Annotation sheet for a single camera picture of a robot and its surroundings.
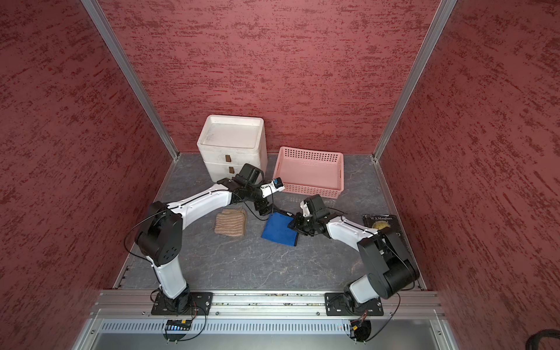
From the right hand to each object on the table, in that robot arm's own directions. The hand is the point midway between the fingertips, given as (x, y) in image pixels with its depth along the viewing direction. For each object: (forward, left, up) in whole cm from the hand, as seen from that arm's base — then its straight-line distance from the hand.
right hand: (289, 229), depth 88 cm
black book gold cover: (+4, -45, -4) cm, 46 cm away
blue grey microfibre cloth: (+1, +5, -2) cm, 6 cm away
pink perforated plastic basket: (+32, -12, -3) cm, 35 cm away
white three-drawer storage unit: (+32, +26, +21) cm, 46 cm away
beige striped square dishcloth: (+5, +25, -1) cm, 26 cm away
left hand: (+10, +7, +7) cm, 14 cm away
